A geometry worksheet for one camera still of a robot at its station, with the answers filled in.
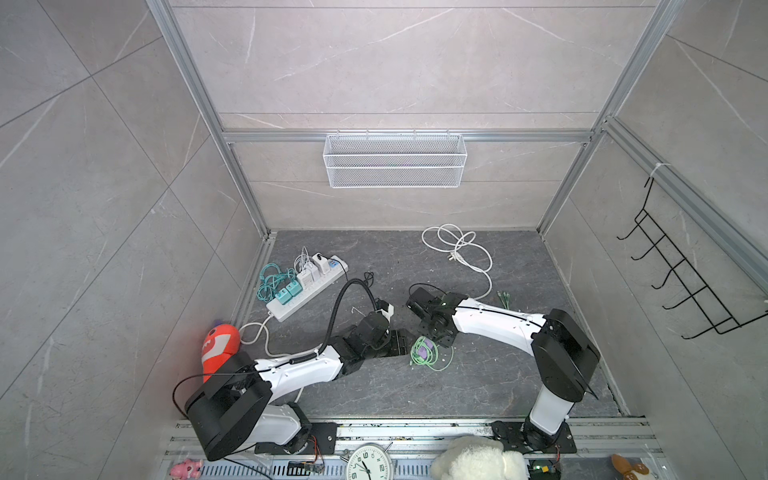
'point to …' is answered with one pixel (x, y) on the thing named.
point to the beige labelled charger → (306, 279)
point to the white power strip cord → (300, 392)
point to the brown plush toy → (627, 468)
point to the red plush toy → (220, 342)
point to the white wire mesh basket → (396, 161)
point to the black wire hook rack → (716, 313)
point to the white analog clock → (370, 461)
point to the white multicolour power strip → (279, 310)
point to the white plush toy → (478, 458)
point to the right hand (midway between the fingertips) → (427, 332)
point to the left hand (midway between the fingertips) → (409, 334)
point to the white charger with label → (313, 271)
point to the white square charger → (322, 262)
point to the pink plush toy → (188, 469)
